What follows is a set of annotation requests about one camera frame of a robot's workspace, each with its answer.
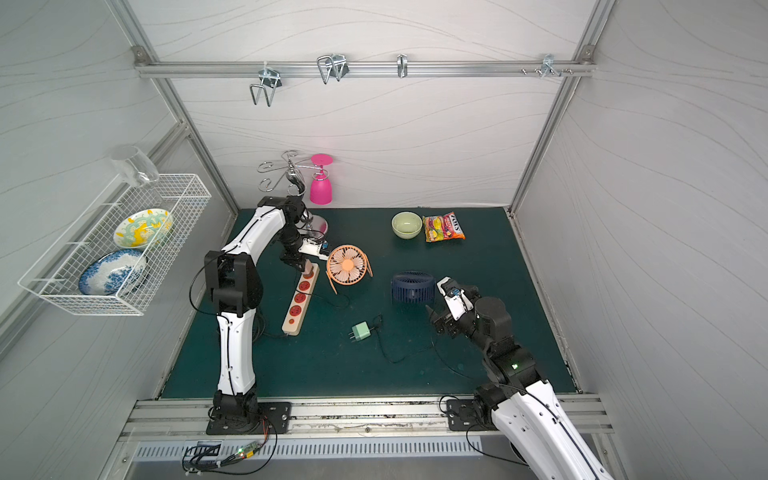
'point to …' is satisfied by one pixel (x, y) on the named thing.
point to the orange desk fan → (347, 265)
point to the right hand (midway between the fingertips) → (447, 293)
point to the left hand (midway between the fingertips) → (303, 257)
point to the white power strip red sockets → (300, 302)
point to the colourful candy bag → (442, 228)
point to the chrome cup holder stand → (297, 188)
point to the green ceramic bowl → (407, 225)
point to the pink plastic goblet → (321, 192)
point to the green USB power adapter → (361, 331)
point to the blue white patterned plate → (116, 273)
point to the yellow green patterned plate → (143, 229)
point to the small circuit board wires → (244, 453)
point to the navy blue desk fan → (411, 287)
